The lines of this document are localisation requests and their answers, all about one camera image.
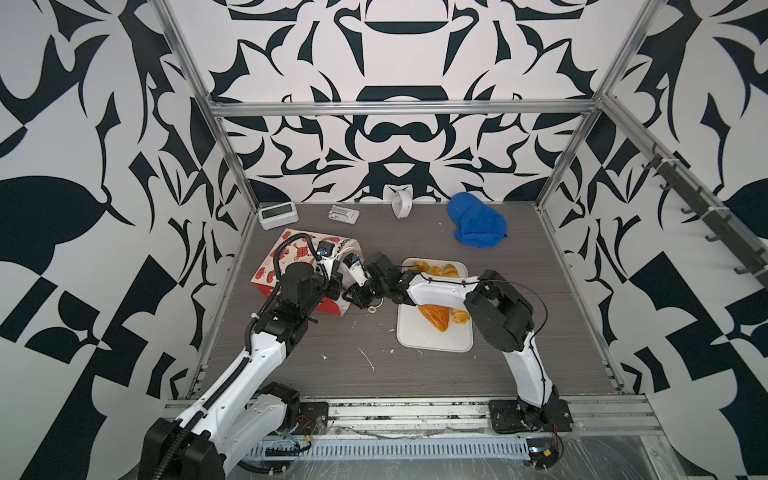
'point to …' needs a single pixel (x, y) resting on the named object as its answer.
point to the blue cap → (478, 224)
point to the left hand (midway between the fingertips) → (336, 256)
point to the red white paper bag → (329, 259)
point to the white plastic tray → (414, 329)
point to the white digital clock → (278, 215)
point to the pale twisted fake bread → (448, 270)
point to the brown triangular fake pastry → (438, 315)
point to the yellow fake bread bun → (421, 266)
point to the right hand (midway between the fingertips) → (346, 292)
